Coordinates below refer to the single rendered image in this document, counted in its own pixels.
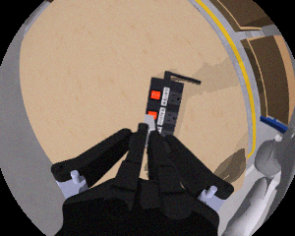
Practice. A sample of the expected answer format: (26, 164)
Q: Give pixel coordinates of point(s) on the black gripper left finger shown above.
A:
(95, 162)

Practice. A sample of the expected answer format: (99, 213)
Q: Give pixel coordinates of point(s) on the black power strip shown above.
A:
(163, 102)

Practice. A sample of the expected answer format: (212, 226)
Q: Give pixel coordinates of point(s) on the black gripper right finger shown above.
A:
(195, 177)

